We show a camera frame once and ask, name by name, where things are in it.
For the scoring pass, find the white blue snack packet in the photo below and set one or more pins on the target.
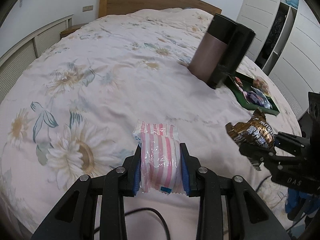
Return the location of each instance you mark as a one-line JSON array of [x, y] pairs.
[[256, 97]]

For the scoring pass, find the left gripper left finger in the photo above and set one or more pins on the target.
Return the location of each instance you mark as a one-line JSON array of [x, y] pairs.
[[132, 181]]

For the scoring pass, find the white wardrobe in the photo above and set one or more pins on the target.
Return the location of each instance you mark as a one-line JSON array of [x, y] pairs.
[[285, 47]]

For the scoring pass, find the wooden headboard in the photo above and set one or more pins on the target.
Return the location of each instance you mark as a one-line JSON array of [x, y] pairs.
[[123, 7]]

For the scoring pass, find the white radiator cover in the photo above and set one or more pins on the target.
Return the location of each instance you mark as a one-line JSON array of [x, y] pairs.
[[23, 53]]

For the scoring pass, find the pink striped snack packet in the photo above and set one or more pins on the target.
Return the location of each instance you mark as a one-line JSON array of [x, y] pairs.
[[160, 165]]

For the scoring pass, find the wall socket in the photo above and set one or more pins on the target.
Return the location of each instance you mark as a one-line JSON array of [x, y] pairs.
[[87, 8]]

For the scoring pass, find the clear bag of mixed snacks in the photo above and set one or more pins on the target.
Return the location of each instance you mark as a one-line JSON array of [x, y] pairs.
[[260, 84]]

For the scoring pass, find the green tray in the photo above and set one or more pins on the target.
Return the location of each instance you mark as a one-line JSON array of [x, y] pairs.
[[237, 83]]

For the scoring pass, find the wooden nightstand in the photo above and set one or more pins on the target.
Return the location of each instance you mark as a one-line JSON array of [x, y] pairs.
[[70, 30]]

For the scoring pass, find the blue handle grip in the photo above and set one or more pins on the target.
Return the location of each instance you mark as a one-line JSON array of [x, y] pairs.
[[299, 203]]

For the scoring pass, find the brown gold snack packet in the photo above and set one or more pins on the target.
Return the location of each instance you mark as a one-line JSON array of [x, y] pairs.
[[256, 131]]

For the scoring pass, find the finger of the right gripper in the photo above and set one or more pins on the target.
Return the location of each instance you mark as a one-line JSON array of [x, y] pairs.
[[286, 139], [257, 156]]

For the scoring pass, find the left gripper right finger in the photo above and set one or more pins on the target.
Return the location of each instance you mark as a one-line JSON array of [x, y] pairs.
[[190, 166]]

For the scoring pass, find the floral bed quilt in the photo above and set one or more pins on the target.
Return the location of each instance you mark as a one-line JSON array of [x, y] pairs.
[[73, 111]]

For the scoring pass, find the black brown trash bin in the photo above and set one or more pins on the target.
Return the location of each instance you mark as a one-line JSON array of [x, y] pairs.
[[221, 50]]

